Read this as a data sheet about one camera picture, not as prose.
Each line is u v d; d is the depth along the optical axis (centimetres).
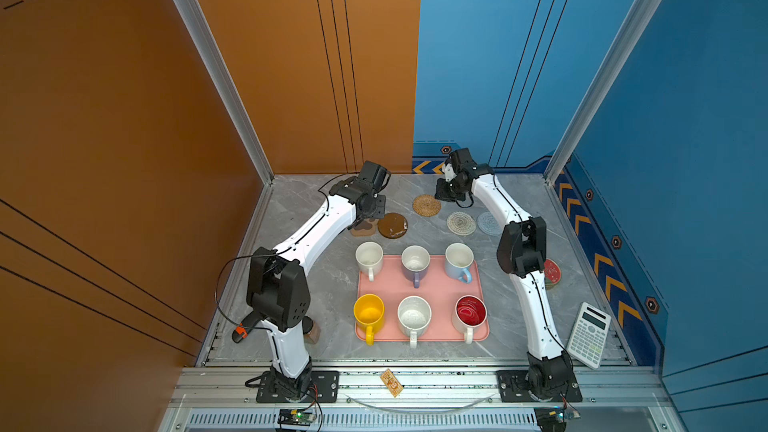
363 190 67
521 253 65
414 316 83
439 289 89
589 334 81
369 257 92
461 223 105
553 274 89
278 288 47
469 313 83
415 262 94
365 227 105
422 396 73
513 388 72
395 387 73
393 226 105
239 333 81
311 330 74
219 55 87
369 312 83
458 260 92
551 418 70
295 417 71
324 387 74
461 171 85
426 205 110
